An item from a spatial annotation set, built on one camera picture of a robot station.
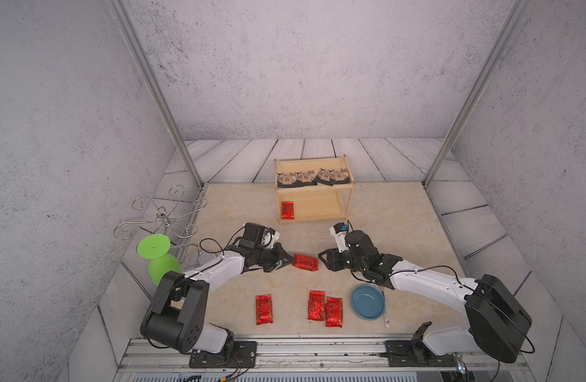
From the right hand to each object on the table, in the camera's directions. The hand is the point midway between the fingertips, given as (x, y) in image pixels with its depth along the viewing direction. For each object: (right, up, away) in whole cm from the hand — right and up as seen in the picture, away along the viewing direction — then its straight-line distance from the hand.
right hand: (324, 255), depth 83 cm
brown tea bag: (-12, +27, +11) cm, 32 cm away
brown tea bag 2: (-6, +27, +11) cm, 30 cm away
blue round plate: (+15, -16, 0) cm, 22 cm away
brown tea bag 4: (+7, +29, +12) cm, 32 cm away
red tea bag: (-6, -3, +3) cm, 8 cm away
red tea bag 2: (-14, +15, +23) cm, 30 cm away
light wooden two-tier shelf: (-3, +23, +9) cm, 25 cm away
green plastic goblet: (-45, +7, -21) cm, 50 cm away
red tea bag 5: (+3, -18, -4) cm, 18 cm away
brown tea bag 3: (+2, +28, +11) cm, 30 cm away
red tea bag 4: (-3, -16, -2) cm, 17 cm away
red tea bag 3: (-20, -18, -2) cm, 27 cm away
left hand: (-9, -2, +1) cm, 9 cm away
